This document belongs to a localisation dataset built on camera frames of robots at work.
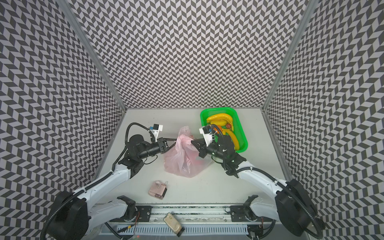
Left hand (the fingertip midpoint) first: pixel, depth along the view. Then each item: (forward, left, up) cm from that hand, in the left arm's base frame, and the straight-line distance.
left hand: (178, 142), depth 72 cm
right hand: (0, -6, -3) cm, 7 cm away
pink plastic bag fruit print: (-7, -2, -5) cm, 9 cm away
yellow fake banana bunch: (+30, -27, -19) cm, 44 cm away
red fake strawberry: (+26, -31, -21) cm, 45 cm away
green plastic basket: (+19, -35, -15) cm, 43 cm away
